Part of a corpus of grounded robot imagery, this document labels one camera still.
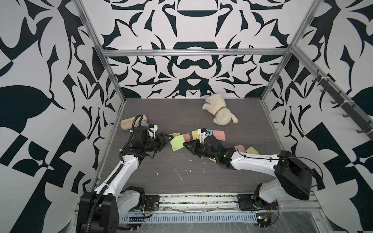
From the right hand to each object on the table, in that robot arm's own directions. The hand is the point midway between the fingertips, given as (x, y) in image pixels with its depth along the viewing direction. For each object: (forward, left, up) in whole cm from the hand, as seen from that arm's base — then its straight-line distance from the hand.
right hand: (182, 142), depth 77 cm
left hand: (+5, +7, -1) cm, 8 cm away
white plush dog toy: (+34, -23, -8) cm, 42 cm away
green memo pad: (+2, +3, -4) cm, 5 cm away
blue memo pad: (+4, -14, +4) cm, 15 cm away
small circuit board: (-32, -39, -18) cm, 54 cm away
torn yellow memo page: (+3, -43, -18) cm, 47 cm away
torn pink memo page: (+5, -37, -18) cm, 42 cm away
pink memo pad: (+14, -24, -17) cm, 33 cm away
